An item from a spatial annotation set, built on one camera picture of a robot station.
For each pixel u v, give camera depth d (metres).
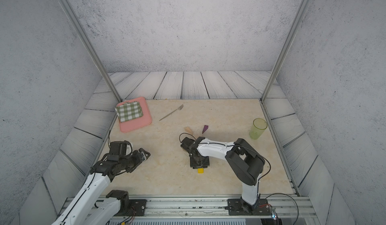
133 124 1.10
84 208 0.45
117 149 0.62
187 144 0.73
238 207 0.73
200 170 0.84
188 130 1.02
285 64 0.96
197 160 0.74
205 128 1.02
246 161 0.48
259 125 0.89
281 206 0.74
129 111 1.13
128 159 0.68
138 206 0.73
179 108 1.15
